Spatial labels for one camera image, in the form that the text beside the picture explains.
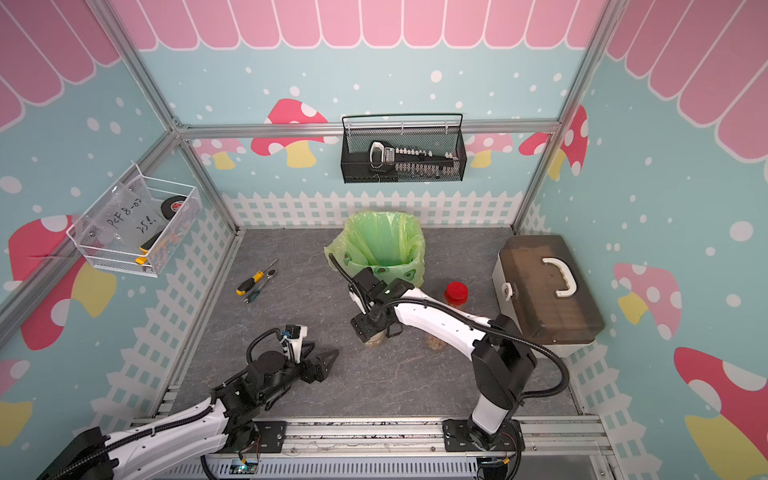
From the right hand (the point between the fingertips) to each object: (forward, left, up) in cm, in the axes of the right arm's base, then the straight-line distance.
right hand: (368, 326), depth 83 cm
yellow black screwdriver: (+20, +44, -8) cm, 49 cm away
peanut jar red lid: (-6, -3, +6) cm, 9 cm away
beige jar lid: (+8, -25, +4) cm, 26 cm away
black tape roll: (+24, +52, +25) cm, 62 cm away
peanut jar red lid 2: (-1, -19, -9) cm, 21 cm away
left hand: (-6, +12, -5) cm, 14 cm away
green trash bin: (+10, -5, +16) cm, 19 cm away
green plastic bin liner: (+24, -7, +8) cm, 26 cm away
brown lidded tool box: (+8, -50, +3) cm, 51 cm away
